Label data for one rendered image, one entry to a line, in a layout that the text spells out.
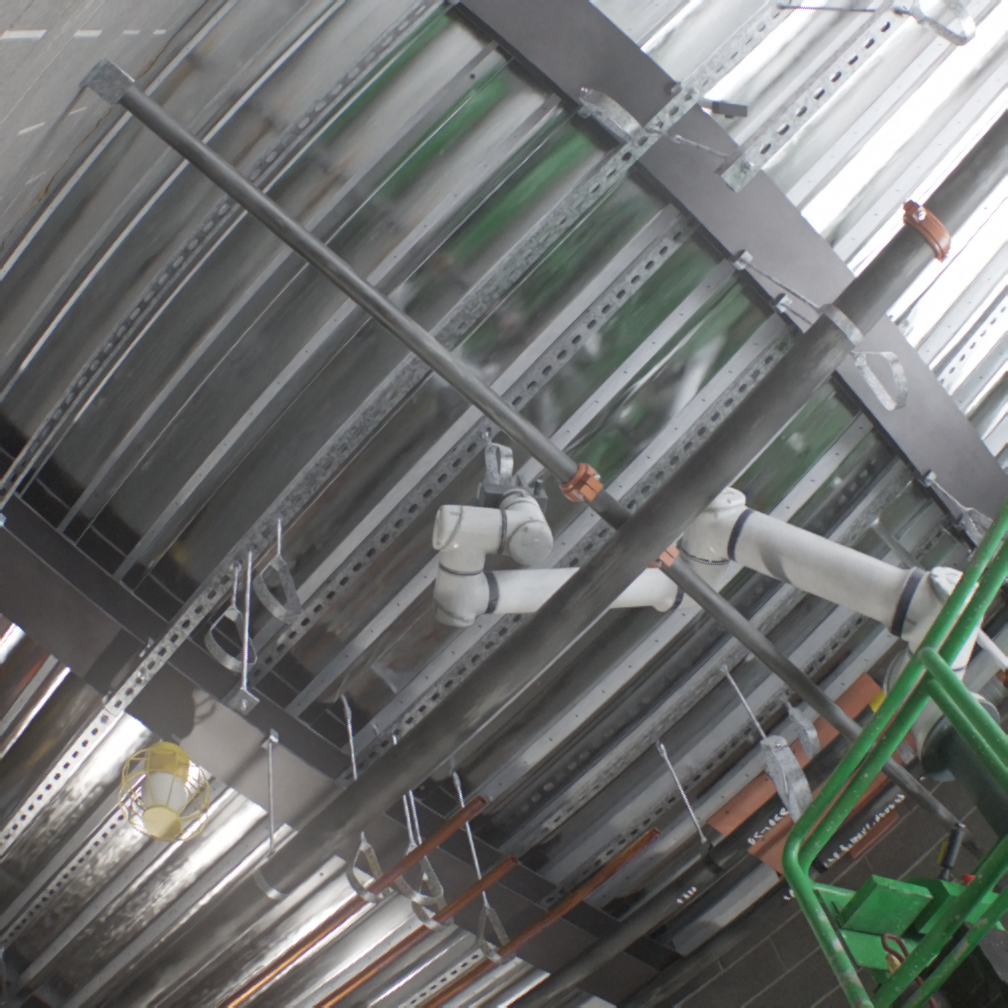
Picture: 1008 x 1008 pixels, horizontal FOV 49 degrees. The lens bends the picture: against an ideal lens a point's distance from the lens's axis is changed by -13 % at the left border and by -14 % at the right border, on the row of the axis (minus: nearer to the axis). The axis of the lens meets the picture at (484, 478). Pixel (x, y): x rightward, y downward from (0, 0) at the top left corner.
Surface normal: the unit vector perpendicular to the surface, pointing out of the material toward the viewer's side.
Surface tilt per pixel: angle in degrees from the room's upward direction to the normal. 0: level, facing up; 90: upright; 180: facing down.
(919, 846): 90
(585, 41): 180
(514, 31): 180
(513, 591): 150
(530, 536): 171
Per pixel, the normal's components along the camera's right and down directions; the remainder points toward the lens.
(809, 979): -0.72, -0.61
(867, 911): 0.14, 0.36
